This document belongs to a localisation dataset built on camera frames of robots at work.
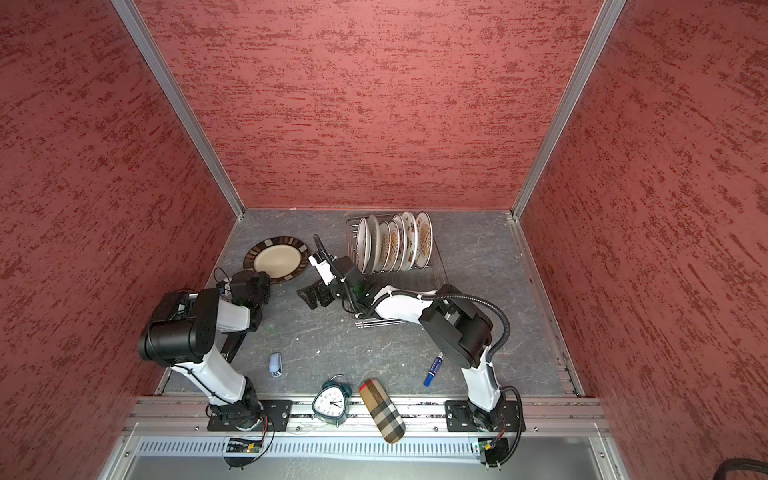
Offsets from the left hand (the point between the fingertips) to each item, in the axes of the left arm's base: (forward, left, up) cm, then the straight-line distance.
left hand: (269, 274), depth 98 cm
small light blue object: (-29, -10, 0) cm, 31 cm away
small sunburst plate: (+3, -39, +12) cm, 41 cm away
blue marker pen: (-29, -53, -2) cm, 61 cm away
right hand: (-11, -17, +9) cm, 22 cm away
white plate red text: (+9, -32, +5) cm, 33 cm away
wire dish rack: (+2, -56, -4) cm, 57 cm away
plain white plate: (+4, -35, +12) cm, 38 cm away
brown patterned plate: (+4, -51, +14) cm, 53 cm away
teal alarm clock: (-39, -27, +1) cm, 47 cm away
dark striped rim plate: (+8, -2, -2) cm, 8 cm away
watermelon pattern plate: (+7, -48, +10) cm, 49 cm away
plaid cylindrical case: (-40, -40, 0) cm, 57 cm away
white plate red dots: (+14, -44, +13) cm, 48 cm away
